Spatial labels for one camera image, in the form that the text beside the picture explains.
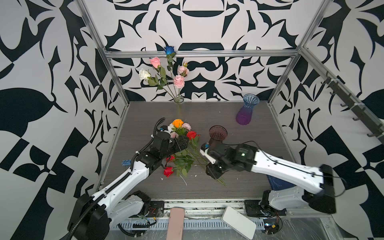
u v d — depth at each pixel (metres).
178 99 0.96
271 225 0.71
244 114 1.06
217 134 0.83
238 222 0.68
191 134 0.96
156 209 0.73
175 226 0.70
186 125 1.01
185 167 0.88
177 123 1.00
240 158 0.49
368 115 0.55
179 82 0.85
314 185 0.40
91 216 0.39
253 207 0.74
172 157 0.87
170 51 0.85
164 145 0.62
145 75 0.75
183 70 0.90
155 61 0.81
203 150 0.65
